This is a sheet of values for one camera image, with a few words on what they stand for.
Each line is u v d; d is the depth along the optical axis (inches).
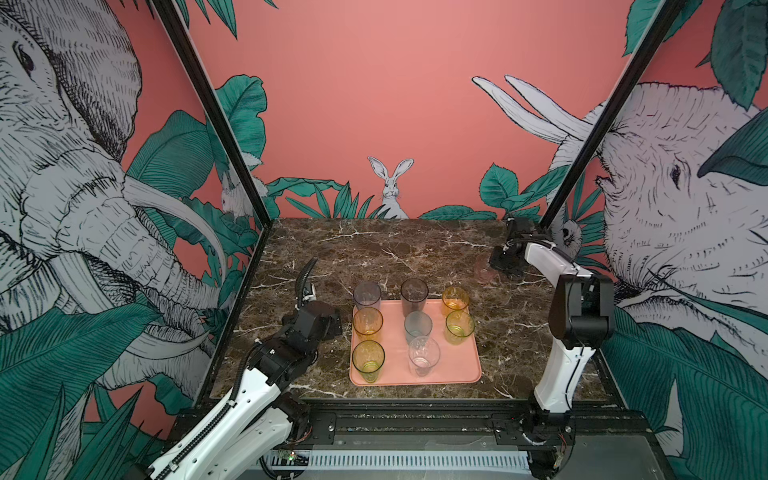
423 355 33.0
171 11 27.5
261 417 23.7
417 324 34.7
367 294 39.1
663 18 27.6
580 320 20.7
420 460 27.7
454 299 37.6
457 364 33.1
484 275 41.0
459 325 35.4
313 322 21.7
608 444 29.0
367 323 30.6
